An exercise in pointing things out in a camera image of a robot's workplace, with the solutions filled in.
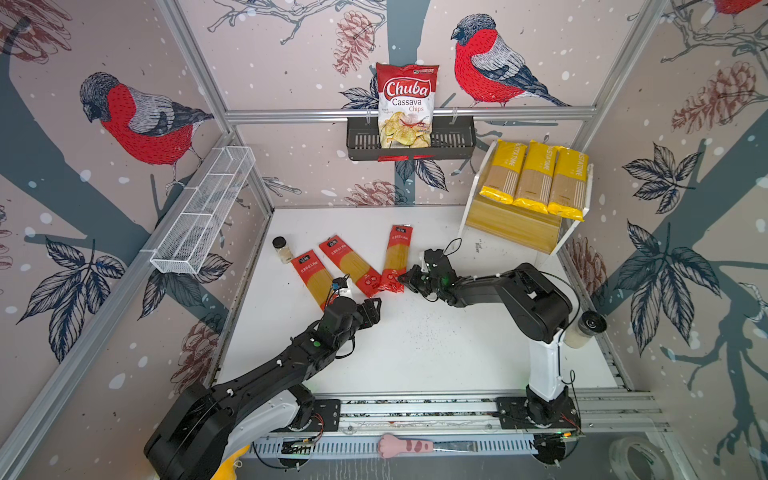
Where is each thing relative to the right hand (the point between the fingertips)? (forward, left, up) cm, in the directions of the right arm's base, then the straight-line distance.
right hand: (394, 284), depth 95 cm
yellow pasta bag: (+15, -30, +32) cm, 47 cm away
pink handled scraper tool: (-43, -1, 0) cm, 43 cm away
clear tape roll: (-42, -52, -2) cm, 67 cm away
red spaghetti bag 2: (+3, +11, 0) cm, 11 cm away
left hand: (-11, +5, +8) cm, 15 cm away
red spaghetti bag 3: (+9, 0, +1) cm, 9 cm away
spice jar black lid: (+8, +38, +7) cm, 39 cm away
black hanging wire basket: (+37, -18, +31) cm, 51 cm away
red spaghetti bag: (+3, +27, -1) cm, 27 cm away
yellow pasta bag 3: (+15, -48, +31) cm, 59 cm away
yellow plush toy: (-49, +34, +3) cm, 59 cm away
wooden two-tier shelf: (+14, -48, +12) cm, 51 cm away
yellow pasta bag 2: (+17, -40, +31) cm, 53 cm away
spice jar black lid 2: (-14, -54, +7) cm, 56 cm away
